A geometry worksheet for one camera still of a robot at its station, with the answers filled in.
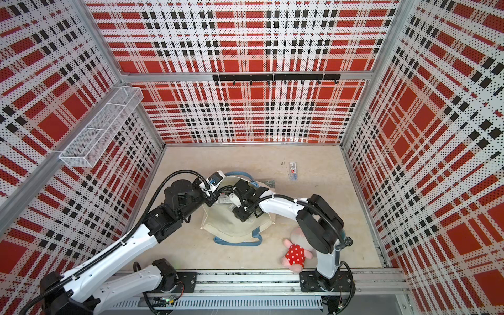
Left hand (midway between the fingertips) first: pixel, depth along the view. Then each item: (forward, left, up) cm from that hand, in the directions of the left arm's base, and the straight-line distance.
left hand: (222, 177), depth 74 cm
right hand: (-4, -6, -21) cm, 23 cm away
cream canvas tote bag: (-8, +4, -21) cm, 23 cm away
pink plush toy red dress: (-21, -29, -21) cm, 41 cm away
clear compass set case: (+22, -32, -26) cm, 47 cm away
